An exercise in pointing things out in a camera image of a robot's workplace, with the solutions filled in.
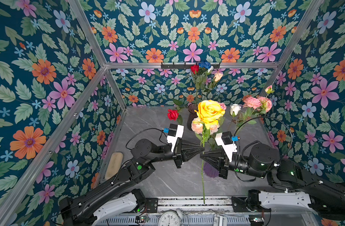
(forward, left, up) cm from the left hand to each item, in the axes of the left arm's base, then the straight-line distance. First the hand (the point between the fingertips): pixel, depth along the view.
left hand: (201, 151), depth 46 cm
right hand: (+2, -2, -3) cm, 4 cm away
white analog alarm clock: (-14, +14, -40) cm, 44 cm away
